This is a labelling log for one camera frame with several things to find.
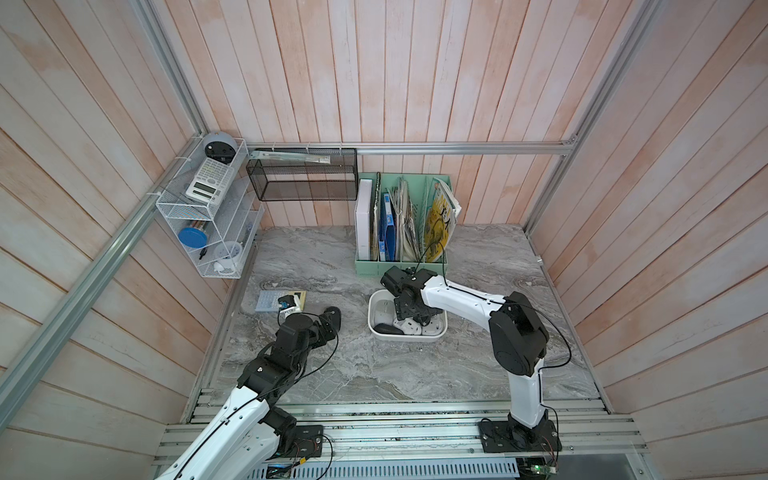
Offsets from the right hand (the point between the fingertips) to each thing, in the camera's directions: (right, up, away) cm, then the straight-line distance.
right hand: (415, 307), depth 93 cm
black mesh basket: (-38, +46, +11) cm, 61 cm away
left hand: (-29, -2, -14) cm, 32 cm away
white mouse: (-2, -5, -3) cm, 6 cm away
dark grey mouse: (-9, -5, -6) cm, 12 cm away
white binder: (-17, +28, -2) cm, 33 cm away
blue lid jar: (-60, +21, -17) cm, 66 cm away
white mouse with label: (+6, -5, -4) cm, 8 cm away
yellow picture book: (+10, +32, +5) cm, 34 cm away
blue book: (-9, +25, +3) cm, 26 cm away
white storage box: (-11, -1, 0) cm, 11 cm away
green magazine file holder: (-4, +28, 0) cm, 29 cm away
